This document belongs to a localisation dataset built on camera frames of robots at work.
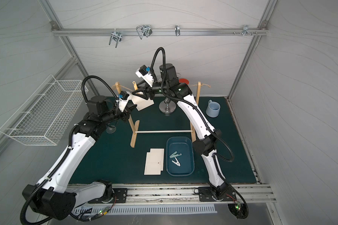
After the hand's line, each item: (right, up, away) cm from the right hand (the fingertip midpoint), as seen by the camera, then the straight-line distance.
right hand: (133, 88), depth 66 cm
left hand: (-2, -8, +4) cm, 9 cm away
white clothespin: (+22, -43, +18) cm, 51 cm away
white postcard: (+3, -7, +4) cm, 8 cm away
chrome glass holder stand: (+15, -7, +48) cm, 50 cm away
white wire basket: (-44, -13, +4) cm, 46 cm away
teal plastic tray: (+23, -39, +20) cm, 50 cm away
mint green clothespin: (+20, -39, +20) cm, 48 cm away
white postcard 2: (+7, -43, +20) cm, 48 cm away
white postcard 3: (+10, -37, +24) cm, 46 cm away
